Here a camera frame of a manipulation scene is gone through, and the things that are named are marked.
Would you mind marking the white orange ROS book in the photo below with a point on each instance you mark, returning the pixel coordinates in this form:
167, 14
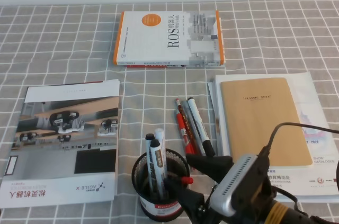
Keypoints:
169, 39

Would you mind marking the white black marker on table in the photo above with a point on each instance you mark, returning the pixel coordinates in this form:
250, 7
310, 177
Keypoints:
207, 145

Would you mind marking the AgileX Robotics product brochure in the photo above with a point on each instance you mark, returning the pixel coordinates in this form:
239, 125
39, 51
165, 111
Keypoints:
65, 148

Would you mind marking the red book under ROS book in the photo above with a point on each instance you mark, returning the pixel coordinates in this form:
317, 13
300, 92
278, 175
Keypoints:
175, 66

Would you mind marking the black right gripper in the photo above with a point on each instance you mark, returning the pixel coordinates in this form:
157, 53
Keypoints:
252, 199

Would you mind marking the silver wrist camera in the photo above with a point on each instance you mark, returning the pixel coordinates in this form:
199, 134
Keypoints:
220, 200

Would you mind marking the brown kraft classic notebook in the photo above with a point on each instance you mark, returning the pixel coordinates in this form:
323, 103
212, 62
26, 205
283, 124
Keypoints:
253, 108

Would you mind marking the black capped white marker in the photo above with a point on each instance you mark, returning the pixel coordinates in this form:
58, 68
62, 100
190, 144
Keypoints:
151, 175

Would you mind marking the grey checked tablecloth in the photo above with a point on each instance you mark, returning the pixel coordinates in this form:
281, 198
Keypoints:
64, 44

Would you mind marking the black mesh pen holder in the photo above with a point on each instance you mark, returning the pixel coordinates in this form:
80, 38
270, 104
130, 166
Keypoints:
155, 209

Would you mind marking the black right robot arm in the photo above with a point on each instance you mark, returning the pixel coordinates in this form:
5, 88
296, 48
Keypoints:
284, 209

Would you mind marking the white exhibition catalogue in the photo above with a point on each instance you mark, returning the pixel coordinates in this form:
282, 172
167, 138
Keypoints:
315, 182

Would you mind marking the red pencil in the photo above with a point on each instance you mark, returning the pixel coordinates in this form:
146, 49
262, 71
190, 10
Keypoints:
189, 132

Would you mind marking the red marker pen on table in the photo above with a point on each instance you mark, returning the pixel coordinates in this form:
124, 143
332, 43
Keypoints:
187, 145

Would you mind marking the red capped marker pen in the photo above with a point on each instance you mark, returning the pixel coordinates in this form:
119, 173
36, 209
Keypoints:
184, 180

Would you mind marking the grey transparent gel pen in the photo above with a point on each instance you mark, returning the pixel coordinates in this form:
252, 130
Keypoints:
197, 139

